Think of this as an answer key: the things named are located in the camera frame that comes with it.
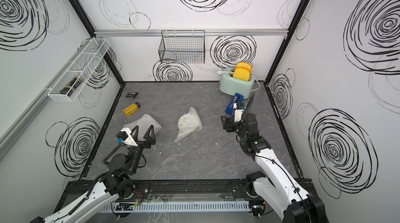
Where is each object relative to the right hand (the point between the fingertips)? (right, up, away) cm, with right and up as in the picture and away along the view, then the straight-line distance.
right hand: (227, 117), depth 80 cm
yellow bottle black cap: (-59, +2, +22) cm, 63 cm away
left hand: (-40, -4, -7) cm, 41 cm away
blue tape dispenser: (+10, +9, +22) cm, 26 cm away
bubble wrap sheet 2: (-21, -6, +13) cm, 25 cm away
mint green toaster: (+5, +18, +24) cm, 30 cm away
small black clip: (-63, +12, +32) cm, 72 cm away
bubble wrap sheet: (-47, -5, +10) cm, 48 cm away
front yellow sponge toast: (+12, +25, +19) cm, 34 cm away
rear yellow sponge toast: (+15, +31, +22) cm, 41 cm away
